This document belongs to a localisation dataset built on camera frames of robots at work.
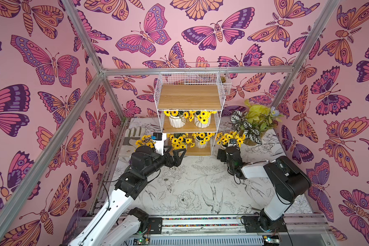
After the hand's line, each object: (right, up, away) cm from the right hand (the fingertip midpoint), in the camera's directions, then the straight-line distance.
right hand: (226, 149), depth 97 cm
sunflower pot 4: (-16, +7, -6) cm, 18 cm away
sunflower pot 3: (-29, +6, -8) cm, 31 cm away
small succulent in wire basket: (-3, +43, -3) cm, 43 cm away
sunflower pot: (-4, +7, -8) cm, 11 cm away
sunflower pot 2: (-30, +18, -20) cm, 40 cm away
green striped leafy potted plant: (+10, +15, -15) cm, 23 cm away
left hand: (-28, +4, -29) cm, 40 cm away
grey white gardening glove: (-64, +8, +12) cm, 66 cm away
